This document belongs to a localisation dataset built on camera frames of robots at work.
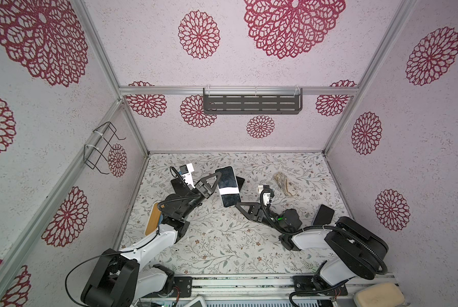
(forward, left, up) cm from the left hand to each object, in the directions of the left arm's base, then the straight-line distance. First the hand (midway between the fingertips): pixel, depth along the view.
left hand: (222, 174), depth 69 cm
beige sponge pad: (-34, -58, -27) cm, 72 cm away
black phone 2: (-1, -50, -33) cm, 60 cm away
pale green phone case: (+1, -2, 0) cm, 2 cm away
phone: (-5, -3, -4) cm, 7 cm away
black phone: (+20, -8, -33) cm, 39 cm away
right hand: (-10, -5, -7) cm, 13 cm away
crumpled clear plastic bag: (+17, -31, -30) cm, 47 cm away
